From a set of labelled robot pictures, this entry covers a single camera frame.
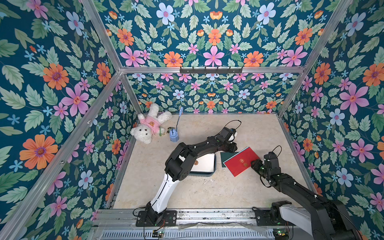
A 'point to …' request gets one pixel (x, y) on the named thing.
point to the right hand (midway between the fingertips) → (252, 161)
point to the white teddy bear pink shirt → (150, 125)
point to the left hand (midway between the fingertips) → (238, 146)
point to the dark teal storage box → (205, 174)
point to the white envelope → (204, 163)
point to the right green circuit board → (280, 232)
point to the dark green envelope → (225, 156)
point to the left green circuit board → (160, 233)
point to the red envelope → (241, 161)
